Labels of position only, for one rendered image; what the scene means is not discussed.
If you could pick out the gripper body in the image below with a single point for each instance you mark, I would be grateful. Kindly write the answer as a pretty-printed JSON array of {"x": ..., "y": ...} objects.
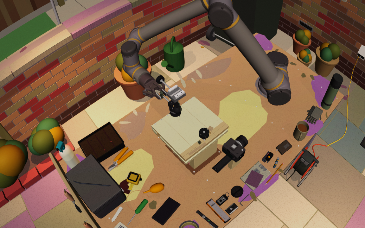
[{"x": 149, "y": 84}]

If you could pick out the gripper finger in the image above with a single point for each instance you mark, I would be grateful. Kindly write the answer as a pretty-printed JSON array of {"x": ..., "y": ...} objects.
[
  {"x": 150, "y": 94},
  {"x": 161, "y": 92}
]

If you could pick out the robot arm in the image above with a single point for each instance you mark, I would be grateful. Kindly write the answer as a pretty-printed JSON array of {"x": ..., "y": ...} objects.
[{"x": 182, "y": 22}]

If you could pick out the black clamp knob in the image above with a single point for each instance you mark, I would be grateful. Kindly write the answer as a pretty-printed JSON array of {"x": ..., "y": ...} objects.
[{"x": 160, "y": 79}]

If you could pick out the black ball head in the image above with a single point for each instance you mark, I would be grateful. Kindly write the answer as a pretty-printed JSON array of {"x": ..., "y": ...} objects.
[{"x": 175, "y": 108}]

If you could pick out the cream barn-door tracker body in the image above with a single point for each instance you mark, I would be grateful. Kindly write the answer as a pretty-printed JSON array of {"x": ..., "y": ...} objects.
[{"x": 188, "y": 129}]

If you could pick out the black tracker knob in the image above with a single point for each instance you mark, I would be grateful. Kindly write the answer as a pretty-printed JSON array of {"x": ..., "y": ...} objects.
[{"x": 203, "y": 133}]

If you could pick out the green watering can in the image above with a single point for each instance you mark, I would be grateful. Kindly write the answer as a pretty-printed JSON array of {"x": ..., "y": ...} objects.
[{"x": 173, "y": 53}]

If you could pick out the black seed tray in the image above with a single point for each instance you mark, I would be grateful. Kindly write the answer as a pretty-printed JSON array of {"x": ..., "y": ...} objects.
[{"x": 100, "y": 142}]

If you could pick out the orange pruning shears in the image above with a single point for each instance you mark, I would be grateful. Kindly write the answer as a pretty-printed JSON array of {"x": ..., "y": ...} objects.
[{"x": 120, "y": 158}]

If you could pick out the black wheel with axle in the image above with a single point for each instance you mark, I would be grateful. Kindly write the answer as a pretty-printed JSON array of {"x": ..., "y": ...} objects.
[{"x": 210, "y": 33}]

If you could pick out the yellow tape measure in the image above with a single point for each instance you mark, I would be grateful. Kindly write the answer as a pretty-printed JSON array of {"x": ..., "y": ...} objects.
[{"x": 134, "y": 178}]

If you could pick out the orange air blower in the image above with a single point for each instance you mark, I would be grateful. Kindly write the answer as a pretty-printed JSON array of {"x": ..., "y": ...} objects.
[{"x": 156, "y": 188}]

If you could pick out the dark brown clip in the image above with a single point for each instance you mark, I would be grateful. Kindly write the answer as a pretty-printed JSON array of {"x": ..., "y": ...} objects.
[{"x": 124, "y": 186}]

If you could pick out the white spray bottle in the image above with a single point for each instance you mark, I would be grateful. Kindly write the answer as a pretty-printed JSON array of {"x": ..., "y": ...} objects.
[{"x": 69, "y": 156}]

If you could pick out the dark grey toolbox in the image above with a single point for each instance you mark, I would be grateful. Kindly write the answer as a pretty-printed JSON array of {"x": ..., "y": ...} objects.
[{"x": 93, "y": 186}]

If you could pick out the green screwdriver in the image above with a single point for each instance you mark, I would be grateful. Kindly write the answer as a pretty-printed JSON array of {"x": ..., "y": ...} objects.
[{"x": 139, "y": 207}]

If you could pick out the black tablet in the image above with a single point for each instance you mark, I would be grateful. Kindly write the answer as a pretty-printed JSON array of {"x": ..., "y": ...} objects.
[{"x": 166, "y": 211}]

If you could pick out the grey pole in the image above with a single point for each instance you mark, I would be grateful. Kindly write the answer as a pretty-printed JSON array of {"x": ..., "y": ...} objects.
[{"x": 55, "y": 7}]

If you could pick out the black remote with buttons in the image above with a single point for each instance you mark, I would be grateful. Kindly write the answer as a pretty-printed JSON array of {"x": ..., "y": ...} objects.
[{"x": 222, "y": 199}]

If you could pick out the white marker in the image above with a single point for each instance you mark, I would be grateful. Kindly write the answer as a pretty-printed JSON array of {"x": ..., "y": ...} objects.
[{"x": 117, "y": 214}]

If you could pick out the small black orange device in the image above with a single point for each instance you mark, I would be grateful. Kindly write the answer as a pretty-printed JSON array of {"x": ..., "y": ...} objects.
[{"x": 267, "y": 157}]

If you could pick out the black lens cap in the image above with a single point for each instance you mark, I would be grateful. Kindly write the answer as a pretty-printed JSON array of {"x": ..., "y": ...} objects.
[{"x": 237, "y": 191}]

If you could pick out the grey notepad with purple card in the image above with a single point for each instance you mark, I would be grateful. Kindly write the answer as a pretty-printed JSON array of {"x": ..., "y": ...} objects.
[{"x": 255, "y": 177}]

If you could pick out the dark green cabinet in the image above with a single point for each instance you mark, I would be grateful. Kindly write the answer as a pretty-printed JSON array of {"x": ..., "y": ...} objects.
[{"x": 261, "y": 12}]

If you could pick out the orange grey spirit level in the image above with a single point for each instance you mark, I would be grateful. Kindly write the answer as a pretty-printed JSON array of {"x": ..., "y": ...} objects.
[{"x": 218, "y": 210}]

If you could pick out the brown wallet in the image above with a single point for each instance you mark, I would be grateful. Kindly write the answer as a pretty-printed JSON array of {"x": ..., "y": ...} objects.
[{"x": 284, "y": 147}]

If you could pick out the white paper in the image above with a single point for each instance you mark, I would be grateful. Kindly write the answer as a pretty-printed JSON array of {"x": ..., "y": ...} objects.
[{"x": 121, "y": 225}]

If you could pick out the black torch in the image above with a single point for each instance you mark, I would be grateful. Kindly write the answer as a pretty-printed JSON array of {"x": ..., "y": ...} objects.
[{"x": 206, "y": 219}]

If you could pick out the olive tape roll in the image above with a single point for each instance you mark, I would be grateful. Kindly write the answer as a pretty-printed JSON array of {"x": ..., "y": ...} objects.
[{"x": 188, "y": 224}]

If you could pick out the small black grey device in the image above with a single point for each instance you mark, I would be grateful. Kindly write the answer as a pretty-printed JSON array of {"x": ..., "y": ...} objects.
[{"x": 231, "y": 208}]

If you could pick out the orange pencil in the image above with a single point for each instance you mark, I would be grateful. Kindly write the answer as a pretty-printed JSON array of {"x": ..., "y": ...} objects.
[{"x": 273, "y": 174}]

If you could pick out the olive mug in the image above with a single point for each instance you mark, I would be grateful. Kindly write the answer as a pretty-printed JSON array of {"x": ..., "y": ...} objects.
[{"x": 300, "y": 132}]

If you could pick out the small terracotta pot with plant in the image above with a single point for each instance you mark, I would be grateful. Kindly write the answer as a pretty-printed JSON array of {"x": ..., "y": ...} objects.
[{"x": 305, "y": 57}]

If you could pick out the grey work glove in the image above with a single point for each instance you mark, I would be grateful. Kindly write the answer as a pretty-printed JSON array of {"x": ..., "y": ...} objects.
[{"x": 314, "y": 114}]

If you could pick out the large green orange bush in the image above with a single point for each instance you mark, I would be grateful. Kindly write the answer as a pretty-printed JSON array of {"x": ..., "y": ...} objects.
[{"x": 3, "y": 163}]

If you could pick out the tan pot with plant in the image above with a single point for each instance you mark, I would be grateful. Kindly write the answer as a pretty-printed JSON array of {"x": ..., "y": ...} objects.
[{"x": 326, "y": 60}]

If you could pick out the green thermos flask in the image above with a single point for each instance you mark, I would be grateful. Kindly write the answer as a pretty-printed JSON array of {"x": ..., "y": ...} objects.
[{"x": 330, "y": 93}]

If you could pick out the black camera with dovetail plate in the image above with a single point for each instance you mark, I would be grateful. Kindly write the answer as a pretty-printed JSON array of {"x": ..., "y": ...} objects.
[{"x": 233, "y": 148}]

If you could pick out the wall vent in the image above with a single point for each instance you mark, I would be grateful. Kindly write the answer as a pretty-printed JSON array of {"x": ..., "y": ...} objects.
[{"x": 306, "y": 25}]

